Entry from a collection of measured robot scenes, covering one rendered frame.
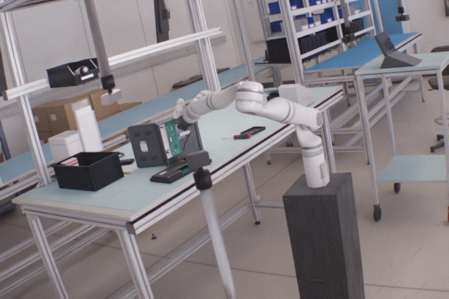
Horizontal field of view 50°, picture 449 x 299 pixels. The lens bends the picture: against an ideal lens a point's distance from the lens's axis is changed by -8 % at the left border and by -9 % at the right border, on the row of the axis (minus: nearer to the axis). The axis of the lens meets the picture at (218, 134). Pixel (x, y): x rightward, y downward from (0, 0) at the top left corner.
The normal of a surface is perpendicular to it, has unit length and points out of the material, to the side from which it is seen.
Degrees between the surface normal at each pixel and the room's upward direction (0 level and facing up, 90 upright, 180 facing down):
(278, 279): 0
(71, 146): 90
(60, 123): 90
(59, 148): 90
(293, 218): 90
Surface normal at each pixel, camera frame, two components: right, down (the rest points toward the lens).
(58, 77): -0.57, 0.31
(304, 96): 0.76, -0.01
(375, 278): -0.21, -0.95
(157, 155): -0.32, 0.29
